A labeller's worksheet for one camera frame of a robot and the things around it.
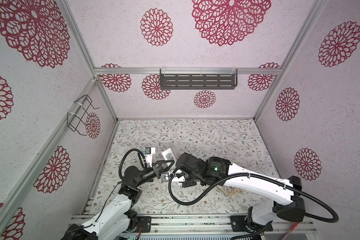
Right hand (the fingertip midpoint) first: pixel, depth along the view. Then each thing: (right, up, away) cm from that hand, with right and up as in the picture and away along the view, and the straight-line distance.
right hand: (177, 167), depth 67 cm
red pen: (+57, -29, +4) cm, 64 cm away
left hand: (-2, +1, +3) cm, 4 cm away
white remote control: (-4, +5, +1) cm, 7 cm away
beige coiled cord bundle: (+28, -16, +14) cm, 35 cm away
